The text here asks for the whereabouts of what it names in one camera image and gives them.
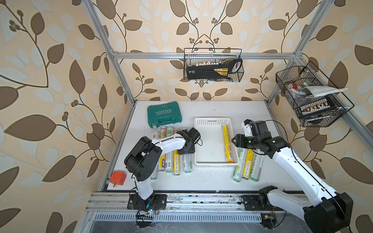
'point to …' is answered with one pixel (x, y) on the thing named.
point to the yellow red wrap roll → (161, 165)
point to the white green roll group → (237, 174)
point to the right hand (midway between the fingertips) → (235, 140)
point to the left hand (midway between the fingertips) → (190, 150)
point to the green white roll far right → (257, 163)
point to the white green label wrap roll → (169, 159)
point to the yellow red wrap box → (228, 154)
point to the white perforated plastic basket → (215, 144)
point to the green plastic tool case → (160, 114)
